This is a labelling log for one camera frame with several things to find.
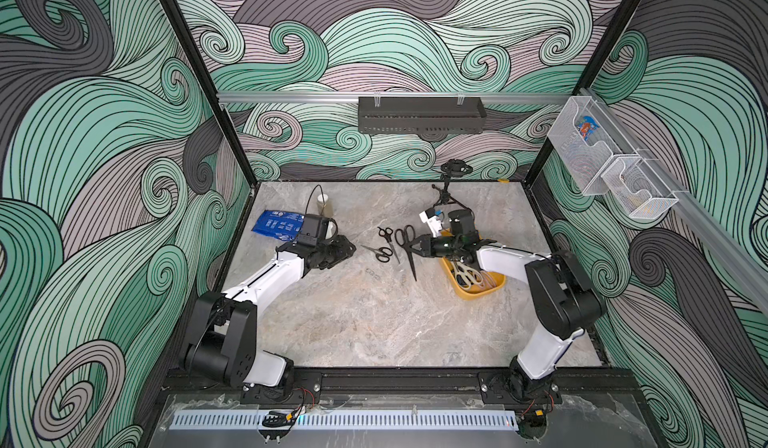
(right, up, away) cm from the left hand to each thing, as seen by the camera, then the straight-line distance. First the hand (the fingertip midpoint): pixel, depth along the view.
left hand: (352, 247), depth 87 cm
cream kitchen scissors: (+35, -9, +2) cm, 36 cm away
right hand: (+17, 0, +3) cm, 17 cm away
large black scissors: (+16, +2, +3) cm, 17 cm away
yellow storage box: (+36, -13, -4) cm, 38 cm away
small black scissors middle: (+9, -4, +11) cm, 15 cm away
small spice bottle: (-12, +12, +24) cm, 29 cm away
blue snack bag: (-27, +6, +16) cm, 32 cm away
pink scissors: (+42, -11, +3) cm, 43 cm away
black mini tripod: (+31, +24, +3) cm, 39 cm away
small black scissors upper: (+11, +3, +17) cm, 21 cm away
